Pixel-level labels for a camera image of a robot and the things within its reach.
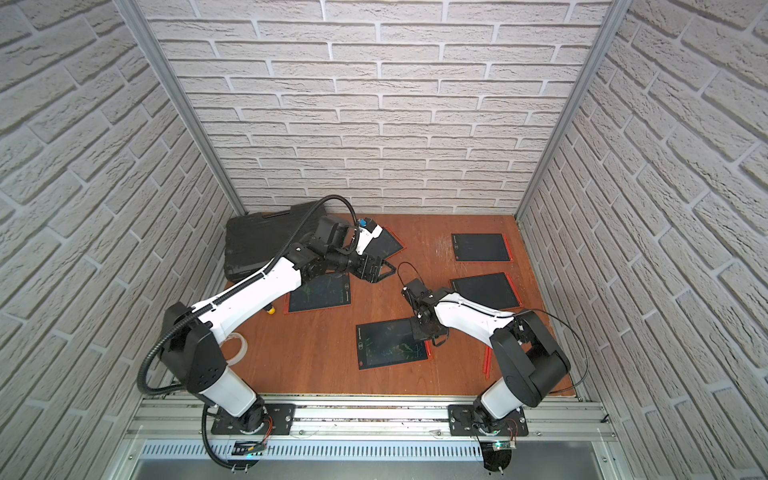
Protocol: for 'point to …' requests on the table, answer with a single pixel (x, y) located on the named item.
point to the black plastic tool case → (253, 241)
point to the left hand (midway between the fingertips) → (390, 262)
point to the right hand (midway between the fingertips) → (429, 332)
